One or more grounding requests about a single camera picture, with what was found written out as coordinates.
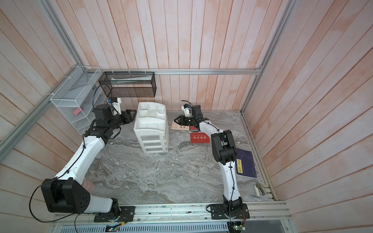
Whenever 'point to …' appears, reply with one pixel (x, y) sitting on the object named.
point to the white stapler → (259, 190)
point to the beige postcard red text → (176, 126)
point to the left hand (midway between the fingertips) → (133, 113)
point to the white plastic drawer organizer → (152, 125)
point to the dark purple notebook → (244, 164)
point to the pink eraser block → (76, 111)
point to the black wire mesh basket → (129, 84)
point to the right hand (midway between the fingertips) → (175, 120)
